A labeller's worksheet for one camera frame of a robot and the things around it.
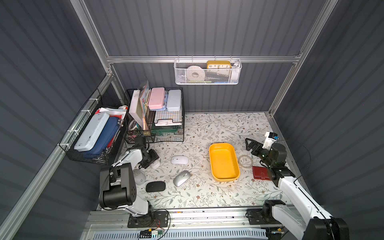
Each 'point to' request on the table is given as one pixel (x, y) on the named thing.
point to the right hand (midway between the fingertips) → (254, 144)
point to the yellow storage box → (225, 164)
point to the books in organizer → (139, 104)
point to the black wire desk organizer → (156, 114)
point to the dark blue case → (105, 137)
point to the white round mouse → (140, 177)
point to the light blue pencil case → (174, 100)
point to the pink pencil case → (157, 98)
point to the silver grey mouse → (179, 180)
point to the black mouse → (152, 186)
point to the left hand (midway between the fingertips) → (154, 158)
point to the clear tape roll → (245, 161)
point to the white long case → (87, 139)
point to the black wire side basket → (97, 103)
